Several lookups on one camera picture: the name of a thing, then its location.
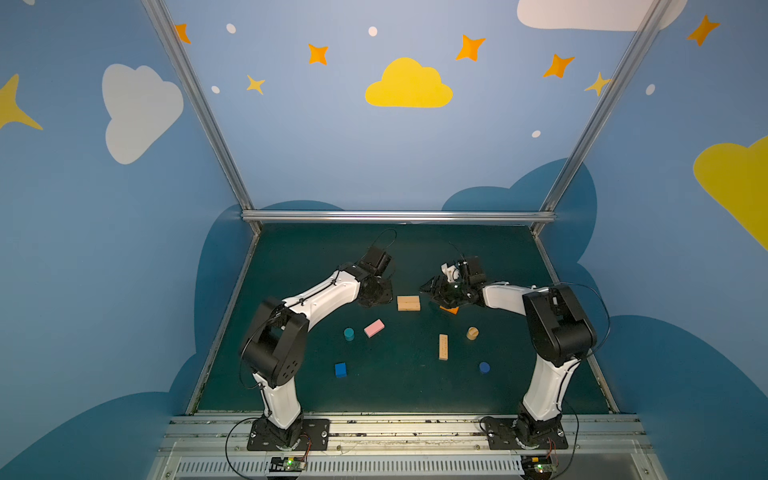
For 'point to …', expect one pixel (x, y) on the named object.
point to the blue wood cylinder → (484, 367)
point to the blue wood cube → (341, 370)
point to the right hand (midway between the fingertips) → (425, 290)
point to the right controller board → (538, 465)
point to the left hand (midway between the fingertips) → (391, 296)
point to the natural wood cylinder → (472, 333)
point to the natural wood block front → (409, 305)
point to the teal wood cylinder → (349, 334)
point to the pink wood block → (374, 328)
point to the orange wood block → (453, 311)
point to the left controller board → (286, 464)
